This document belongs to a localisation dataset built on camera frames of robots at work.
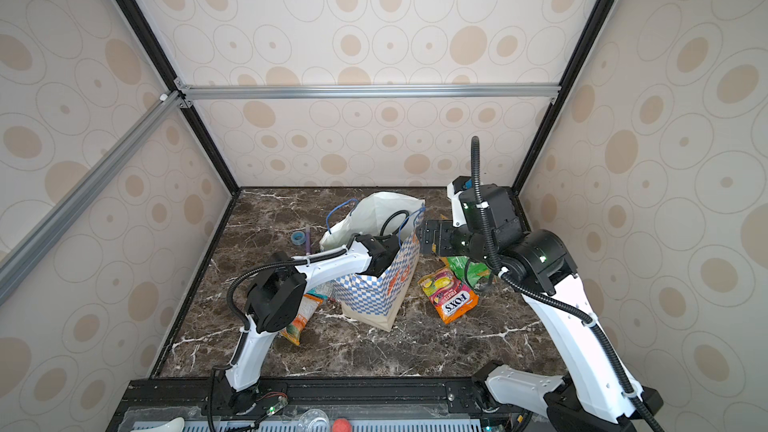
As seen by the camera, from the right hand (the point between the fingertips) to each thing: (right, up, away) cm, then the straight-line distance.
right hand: (436, 230), depth 63 cm
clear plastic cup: (-28, -45, +7) cm, 54 cm away
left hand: (-14, -17, +29) cm, 37 cm away
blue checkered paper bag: (-13, -17, +8) cm, 23 cm away
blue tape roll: (-42, -5, +41) cm, 59 cm away
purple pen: (-39, -5, +42) cm, 57 cm away
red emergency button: (-21, -45, +5) cm, 50 cm away
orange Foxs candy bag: (+8, -21, +25) cm, 34 cm away
